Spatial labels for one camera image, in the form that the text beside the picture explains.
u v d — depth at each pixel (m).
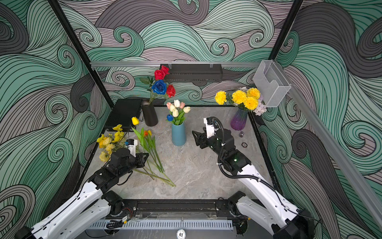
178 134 0.87
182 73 0.95
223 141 0.50
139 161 0.67
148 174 0.85
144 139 0.78
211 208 0.74
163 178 0.84
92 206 0.58
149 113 1.00
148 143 0.95
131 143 0.69
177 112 0.76
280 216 0.39
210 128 0.61
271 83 0.77
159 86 0.69
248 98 0.76
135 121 0.76
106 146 0.89
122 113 1.17
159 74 0.74
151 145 0.95
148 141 0.95
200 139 0.62
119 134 0.95
